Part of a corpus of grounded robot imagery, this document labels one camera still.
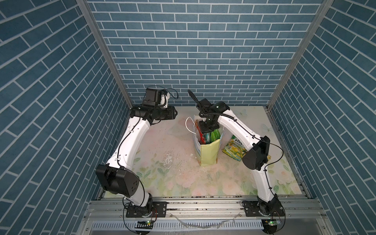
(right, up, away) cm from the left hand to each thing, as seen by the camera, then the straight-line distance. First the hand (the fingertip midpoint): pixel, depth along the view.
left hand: (178, 112), depth 77 cm
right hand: (+15, -11, +9) cm, 21 cm away
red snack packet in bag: (+13, -14, +2) cm, 19 cm away
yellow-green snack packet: (+39, -19, -18) cm, 47 cm away
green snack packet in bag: (+20, -13, +4) cm, 24 cm away
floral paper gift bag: (+16, -22, 0) cm, 27 cm away
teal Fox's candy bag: (+16, -14, +4) cm, 22 cm away
